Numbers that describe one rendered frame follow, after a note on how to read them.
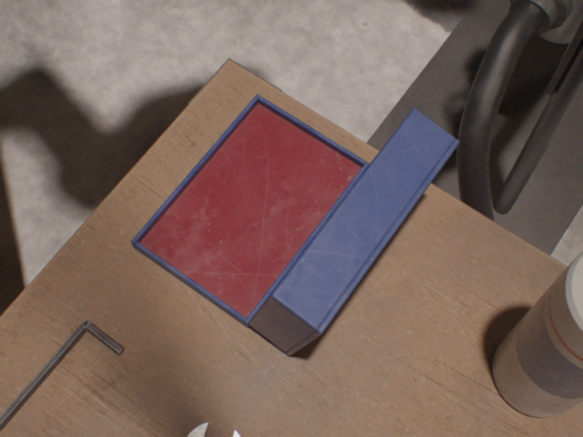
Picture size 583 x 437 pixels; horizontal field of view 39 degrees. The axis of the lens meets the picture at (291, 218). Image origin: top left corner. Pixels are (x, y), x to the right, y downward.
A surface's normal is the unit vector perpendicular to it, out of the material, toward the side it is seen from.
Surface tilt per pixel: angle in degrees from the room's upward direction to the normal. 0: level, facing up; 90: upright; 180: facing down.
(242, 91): 0
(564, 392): 90
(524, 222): 0
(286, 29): 0
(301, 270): 12
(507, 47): 25
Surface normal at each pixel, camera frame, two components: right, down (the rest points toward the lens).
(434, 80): 0.00, -0.40
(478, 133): -0.07, 0.34
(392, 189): 0.18, -0.28
